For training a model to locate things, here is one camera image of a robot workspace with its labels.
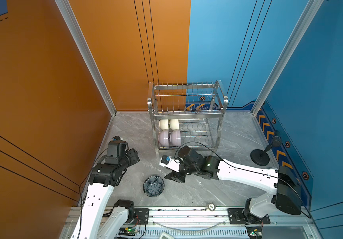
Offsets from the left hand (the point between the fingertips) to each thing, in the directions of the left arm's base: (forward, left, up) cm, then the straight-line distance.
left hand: (134, 152), depth 74 cm
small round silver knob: (-21, -38, -14) cm, 46 cm away
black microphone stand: (+8, -75, -20) cm, 78 cm away
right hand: (-8, -17, -4) cm, 19 cm away
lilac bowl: (+14, -13, -8) cm, 21 cm away
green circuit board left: (-31, +2, -21) cm, 38 cm away
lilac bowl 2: (+15, -20, -8) cm, 26 cm away
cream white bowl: (+26, -20, -8) cm, 33 cm away
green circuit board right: (-31, -59, -21) cm, 70 cm away
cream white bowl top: (+26, -13, -9) cm, 30 cm away
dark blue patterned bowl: (-10, -9, -19) cm, 23 cm away
